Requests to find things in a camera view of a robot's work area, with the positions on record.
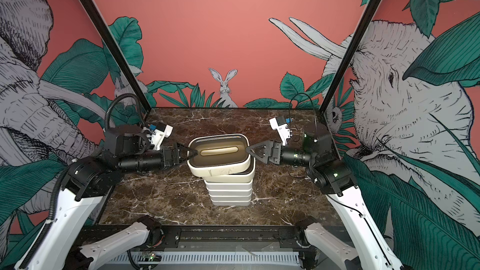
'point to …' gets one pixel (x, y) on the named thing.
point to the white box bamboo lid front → (231, 202)
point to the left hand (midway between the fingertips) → (192, 156)
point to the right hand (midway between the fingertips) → (251, 151)
